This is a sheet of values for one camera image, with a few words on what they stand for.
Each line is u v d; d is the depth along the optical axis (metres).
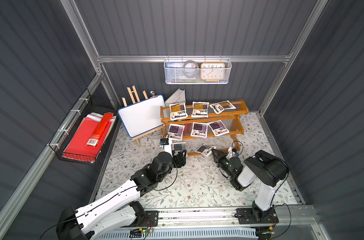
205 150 0.92
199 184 0.85
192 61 0.91
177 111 0.80
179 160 0.64
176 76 0.87
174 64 0.88
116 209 0.48
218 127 0.91
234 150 0.87
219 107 0.81
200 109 0.81
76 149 0.67
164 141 0.63
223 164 0.81
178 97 0.96
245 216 0.73
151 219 0.73
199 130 0.89
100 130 0.72
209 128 0.91
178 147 0.97
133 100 0.89
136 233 0.73
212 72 0.88
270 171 0.50
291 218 0.71
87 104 0.78
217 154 0.84
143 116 0.93
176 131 0.89
